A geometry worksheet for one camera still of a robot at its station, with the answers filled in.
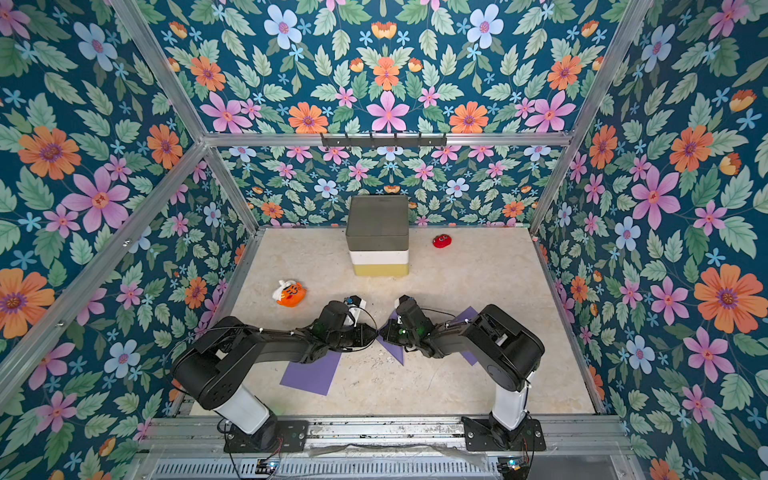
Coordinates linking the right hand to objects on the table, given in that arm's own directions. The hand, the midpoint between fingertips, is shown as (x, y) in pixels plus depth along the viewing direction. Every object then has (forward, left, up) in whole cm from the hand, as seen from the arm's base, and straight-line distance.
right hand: (381, 334), depth 91 cm
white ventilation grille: (-34, +8, -1) cm, 35 cm away
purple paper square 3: (+9, -28, -2) cm, 29 cm away
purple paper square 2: (-5, -5, +1) cm, 7 cm away
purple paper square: (-13, +18, -1) cm, 22 cm away
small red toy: (+38, -20, +2) cm, 43 cm away
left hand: (0, 0, +2) cm, 2 cm away
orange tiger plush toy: (+10, +30, +5) cm, 33 cm away
